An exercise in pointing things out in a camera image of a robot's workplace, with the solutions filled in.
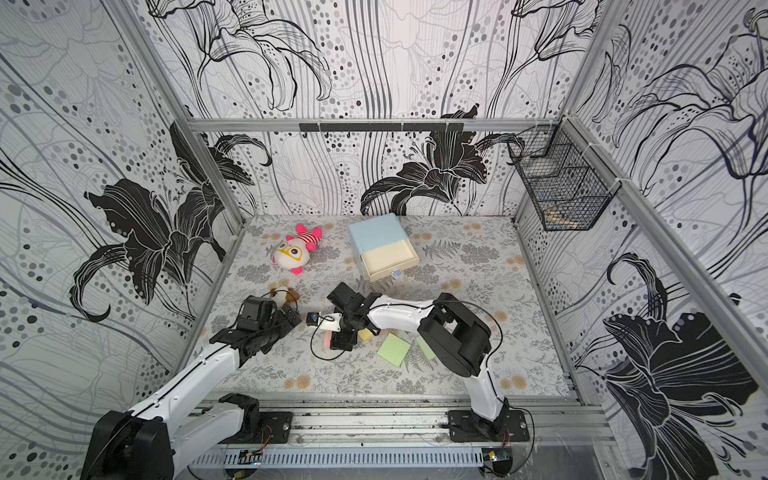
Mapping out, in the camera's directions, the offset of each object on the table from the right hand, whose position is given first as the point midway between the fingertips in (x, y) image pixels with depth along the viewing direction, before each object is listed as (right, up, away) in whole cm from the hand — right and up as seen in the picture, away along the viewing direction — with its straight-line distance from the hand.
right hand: (339, 327), depth 90 cm
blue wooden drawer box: (+13, +25, +3) cm, 28 cm away
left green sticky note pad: (+17, -6, -3) cm, 18 cm away
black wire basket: (+69, +43, -2) cm, 81 cm away
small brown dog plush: (-18, +10, +2) cm, 21 cm away
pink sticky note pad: (-2, 0, -6) cm, 7 cm away
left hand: (-13, +1, -3) cm, 13 cm away
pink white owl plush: (-18, +23, +10) cm, 31 cm away
